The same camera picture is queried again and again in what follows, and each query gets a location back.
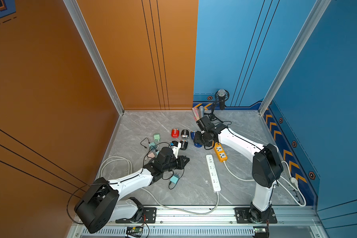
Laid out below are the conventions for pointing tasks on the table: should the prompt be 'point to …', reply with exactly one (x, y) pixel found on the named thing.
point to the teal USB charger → (151, 145)
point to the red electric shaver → (175, 133)
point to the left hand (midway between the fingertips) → (190, 158)
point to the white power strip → (212, 173)
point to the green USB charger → (156, 137)
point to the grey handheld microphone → (201, 111)
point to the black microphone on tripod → (221, 95)
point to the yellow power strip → (222, 156)
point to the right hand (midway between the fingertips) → (196, 141)
